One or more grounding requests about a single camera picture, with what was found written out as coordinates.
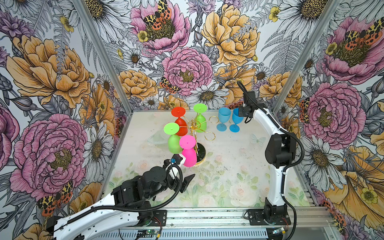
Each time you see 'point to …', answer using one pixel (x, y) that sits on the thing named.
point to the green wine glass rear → (201, 122)
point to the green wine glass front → (174, 143)
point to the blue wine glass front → (224, 114)
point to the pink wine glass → (188, 143)
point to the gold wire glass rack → (194, 126)
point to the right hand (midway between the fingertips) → (244, 114)
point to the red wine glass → (179, 112)
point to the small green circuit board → (151, 232)
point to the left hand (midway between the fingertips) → (184, 172)
